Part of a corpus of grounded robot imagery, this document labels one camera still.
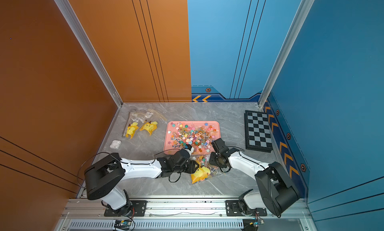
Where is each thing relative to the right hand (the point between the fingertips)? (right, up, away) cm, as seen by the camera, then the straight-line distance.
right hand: (211, 161), depth 89 cm
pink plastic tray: (-9, +14, +8) cm, 19 cm away
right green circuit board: (+16, -24, -19) cm, 35 cm away
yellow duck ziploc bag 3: (-4, -3, -8) cm, 9 cm away
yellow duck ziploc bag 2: (-53, +26, +19) cm, 62 cm away
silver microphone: (-57, +25, +16) cm, 64 cm away
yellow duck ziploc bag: (-41, +24, +14) cm, 50 cm away
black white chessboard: (+31, +14, +8) cm, 35 cm away
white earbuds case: (-62, +9, +7) cm, 63 cm away
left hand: (-8, -1, -4) cm, 9 cm away
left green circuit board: (-43, -25, -18) cm, 53 cm away
